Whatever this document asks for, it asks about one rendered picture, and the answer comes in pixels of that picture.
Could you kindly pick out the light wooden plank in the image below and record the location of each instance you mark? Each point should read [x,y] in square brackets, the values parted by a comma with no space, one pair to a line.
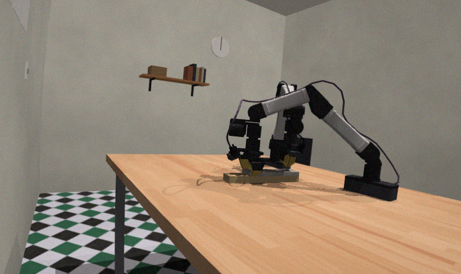
[243,178]

